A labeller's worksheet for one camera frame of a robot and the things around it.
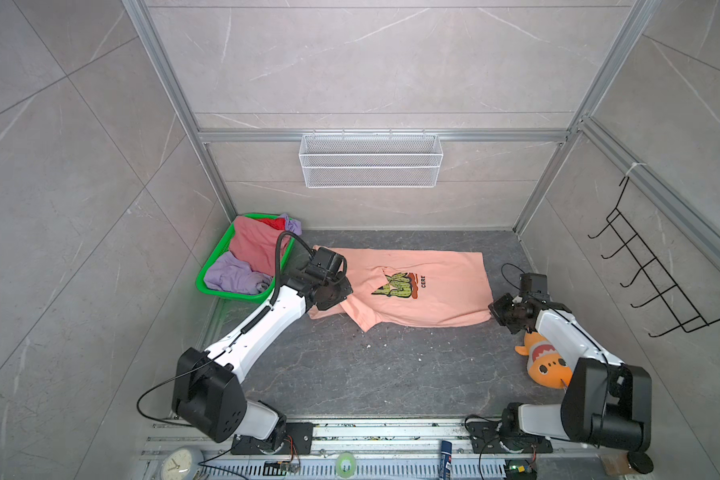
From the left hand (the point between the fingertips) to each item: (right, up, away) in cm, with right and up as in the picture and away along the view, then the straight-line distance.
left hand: (348, 284), depth 82 cm
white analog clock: (-38, -40, -15) cm, 57 cm away
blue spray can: (+25, -39, -12) cm, 48 cm away
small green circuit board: (+42, -43, -12) cm, 61 cm away
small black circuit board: (-16, -43, -12) cm, 47 cm away
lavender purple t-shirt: (-40, +2, +16) cm, 43 cm away
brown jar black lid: (+62, -37, -19) cm, 74 cm away
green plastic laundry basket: (-22, +8, +18) cm, 29 cm away
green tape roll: (-1, -42, -12) cm, 44 cm away
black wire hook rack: (+72, 0, -18) cm, 74 cm away
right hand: (+43, -7, +8) cm, 45 cm away
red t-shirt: (-27, +20, +24) cm, 41 cm away
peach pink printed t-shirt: (+15, -3, +21) cm, 26 cm away
